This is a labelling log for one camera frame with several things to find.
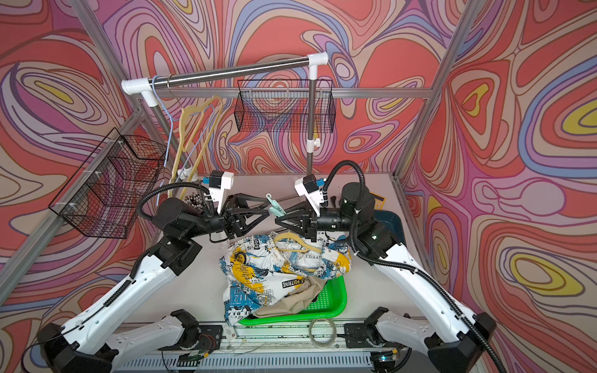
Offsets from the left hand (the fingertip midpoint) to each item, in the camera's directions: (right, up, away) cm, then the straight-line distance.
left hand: (268, 215), depth 52 cm
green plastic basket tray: (+18, -33, +29) cm, 47 cm away
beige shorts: (+6, -28, +20) cm, 35 cm away
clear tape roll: (+18, -40, +22) cm, 49 cm away
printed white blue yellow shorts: (-6, -19, +21) cm, 29 cm away
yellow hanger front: (+5, -10, +31) cm, 33 cm away
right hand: (+2, -3, +5) cm, 6 cm away
